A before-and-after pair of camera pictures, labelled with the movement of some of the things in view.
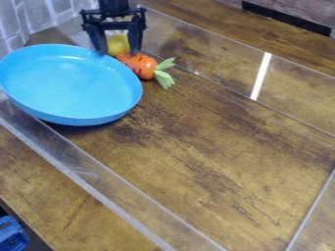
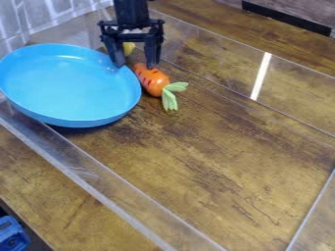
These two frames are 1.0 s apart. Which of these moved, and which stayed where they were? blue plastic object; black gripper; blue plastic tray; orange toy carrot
Moved: black gripper; orange toy carrot
Stayed: blue plastic tray; blue plastic object
